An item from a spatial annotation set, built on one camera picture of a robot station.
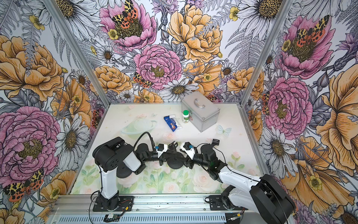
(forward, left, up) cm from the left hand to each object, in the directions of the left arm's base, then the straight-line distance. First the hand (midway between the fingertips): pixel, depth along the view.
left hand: (175, 155), depth 85 cm
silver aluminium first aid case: (+26, -19, +7) cm, 33 cm away
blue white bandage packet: (+27, +3, -3) cm, 27 cm away
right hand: (-3, -2, +4) cm, 6 cm away
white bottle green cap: (+29, -7, +2) cm, 30 cm away
